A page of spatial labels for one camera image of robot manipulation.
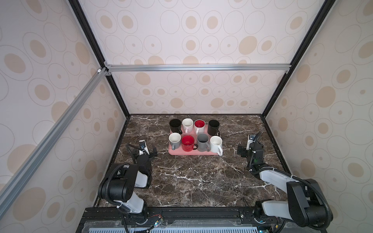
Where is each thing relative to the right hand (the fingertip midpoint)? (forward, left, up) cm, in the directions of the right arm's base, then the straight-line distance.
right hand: (254, 144), depth 90 cm
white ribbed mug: (0, +24, -2) cm, 24 cm away
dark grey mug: (+1, +32, +1) cm, 32 cm away
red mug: (+4, +42, -5) cm, 43 cm away
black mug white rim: (+15, +25, -2) cm, 29 cm away
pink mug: (+14, +43, +1) cm, 45 cm away
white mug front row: (+19, +35, -5) cm, 40 cm away
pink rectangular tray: (-2, +47, -8) cm, 48 cm away
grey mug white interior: (+5, +51, -3) cm, 51 cm away
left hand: (-3, +66, +3) cm, 66 cm away
